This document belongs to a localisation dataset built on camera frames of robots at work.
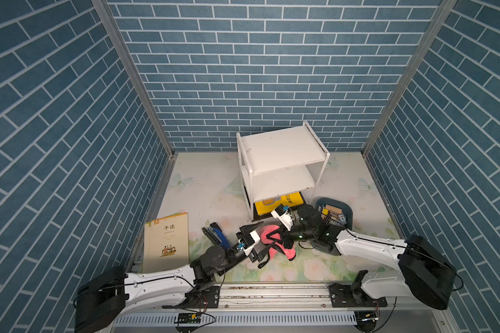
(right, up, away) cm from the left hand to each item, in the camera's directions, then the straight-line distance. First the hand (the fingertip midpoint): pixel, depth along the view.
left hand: (272, 235), depth 68 cm
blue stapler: (-23, -6, +19) cm, 30 cm away
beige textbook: (-43, -9, +18) cm, 48 cm away
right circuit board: (+32, -30, +3) cm, 44 cm away
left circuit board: (-29, -31, +4) cm, 42 cm away
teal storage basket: (+31, +2, +27) cm, 41 cm away
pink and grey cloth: (0, -2, +8) cm, 8 cm away
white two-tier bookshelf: (+1, +24, +4) cm, 25 cm away
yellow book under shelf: (-1, +6, +20) cm, 21 cm away
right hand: (0, -4, +10) cm, 10 cm away
